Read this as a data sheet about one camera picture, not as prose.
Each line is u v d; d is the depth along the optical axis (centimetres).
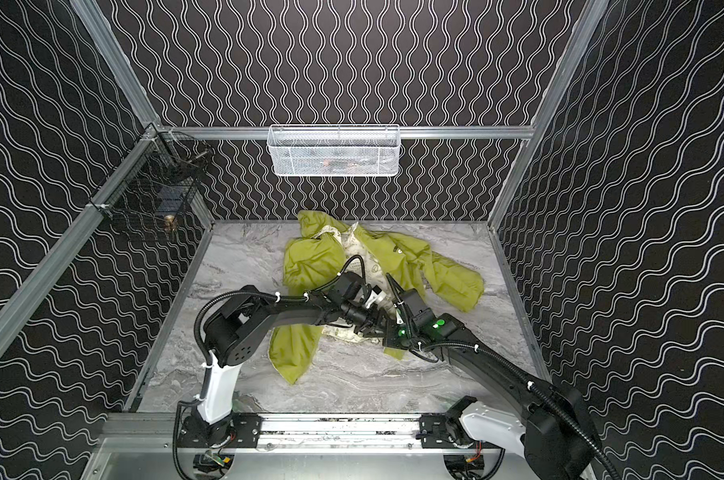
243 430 74
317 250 106
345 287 78
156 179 96
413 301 63
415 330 62
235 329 54
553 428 40
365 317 82
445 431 66
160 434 75
